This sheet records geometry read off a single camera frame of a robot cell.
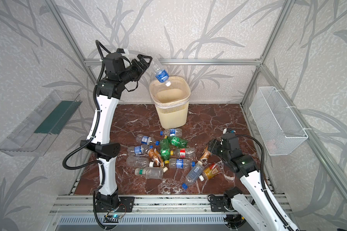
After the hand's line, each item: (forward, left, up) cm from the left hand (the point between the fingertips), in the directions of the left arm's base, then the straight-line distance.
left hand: (149, 56), depth 67 cm
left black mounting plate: (-55, +12, -51) cm, 76 cm away
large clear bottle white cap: (-34, +9, -46) cm, 58 cm away
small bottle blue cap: (-12, -9, -49) cm, 51 cm away
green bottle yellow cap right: (-19, -13, -48) cm, 54 cm away
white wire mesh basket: (-30, -59, -17) cm, 68 cm away
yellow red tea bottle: (-39, -32, -46) cm, 68 cm away
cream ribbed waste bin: (-7, -10, -24) cm, 27 cm away
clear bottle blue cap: (-41, -23, -47) cm, 66 cm away
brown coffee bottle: (-27, -31, -49) cm, 64 cm away
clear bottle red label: (-28, -18, -46) cm, 57 cm away
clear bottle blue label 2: (-26, +12, -48) cm, 56 cm away
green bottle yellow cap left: (-26, -5, -48) cm, 54 cm away
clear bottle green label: (-38, +3, -51) cm, 64 cm away
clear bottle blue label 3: (-34, -15, -47) cm, 60 cm away
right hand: (-26, -32, -32) cm, 53 cm away
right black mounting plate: (-54, -35, -50) cm, 82 cm away
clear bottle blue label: (-18, +9, -48) cm, 52 cm away
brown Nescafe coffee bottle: (-30, 0, -47) cm, 56 cm away
